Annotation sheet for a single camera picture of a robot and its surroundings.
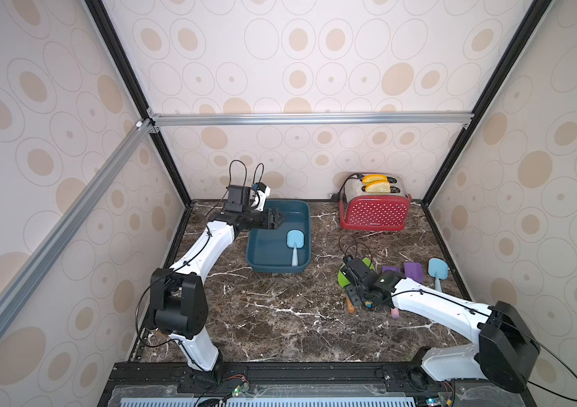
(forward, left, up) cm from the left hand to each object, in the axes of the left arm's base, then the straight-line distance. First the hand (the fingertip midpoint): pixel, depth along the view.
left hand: (283, 214), depth 85 cm
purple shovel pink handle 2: (-9, -50, -21) cm, 55 cm away
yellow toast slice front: (+17, -35, -2) cm, 39 cm away
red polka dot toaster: (+12, -34, -5) cm, 37 cm away
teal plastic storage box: (+1, 0, -23) cm, 23 cm away
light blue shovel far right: (-7, -59, -22) cm, 64 cm away
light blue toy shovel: (+6, -4, -22) cm, 24 cm away
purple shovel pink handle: (-26, -37, -19) cm, 49 cm away
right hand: (-19, -25, -16) cm, 36 cm away
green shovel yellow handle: (-5, -33, -23) cm, 40 cm away
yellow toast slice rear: (+22, -33, -3) cm, 40 cm away
